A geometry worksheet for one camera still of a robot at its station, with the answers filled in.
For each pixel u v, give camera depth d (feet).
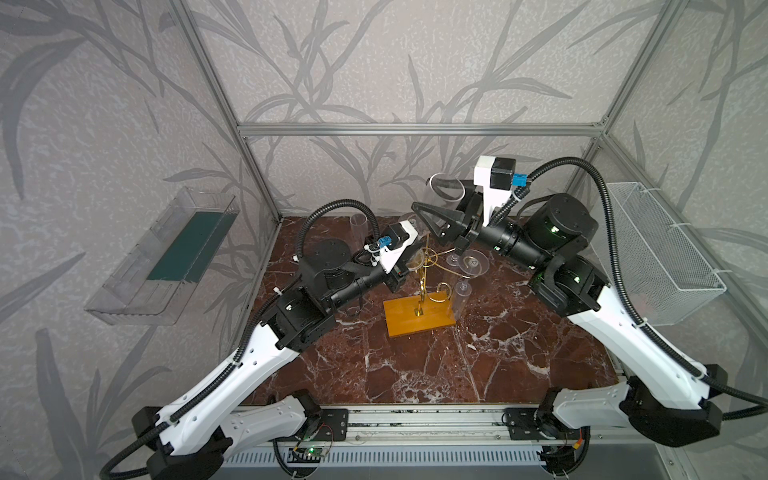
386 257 1.55
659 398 1.32
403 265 1.57
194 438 1.22
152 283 2.10
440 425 2.48
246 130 3.08
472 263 2.15
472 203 1.35
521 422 2.44
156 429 1.20
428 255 2.24
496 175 1.17
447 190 1.54
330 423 2.42
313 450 2.32
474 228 1.32
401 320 2.96
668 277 1.97
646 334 1.27
